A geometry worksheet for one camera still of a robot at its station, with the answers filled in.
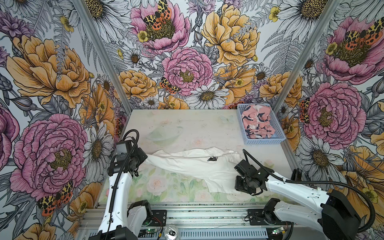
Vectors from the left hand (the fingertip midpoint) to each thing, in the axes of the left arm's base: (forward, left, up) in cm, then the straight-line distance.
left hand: (143, 159), depth 80 cm
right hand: (-14, -50, -11) cm, 54 cm away
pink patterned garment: (+35, -72, -8) cm, 80 cm away
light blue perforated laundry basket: (+21, -84, -9) cm, 87 cm away
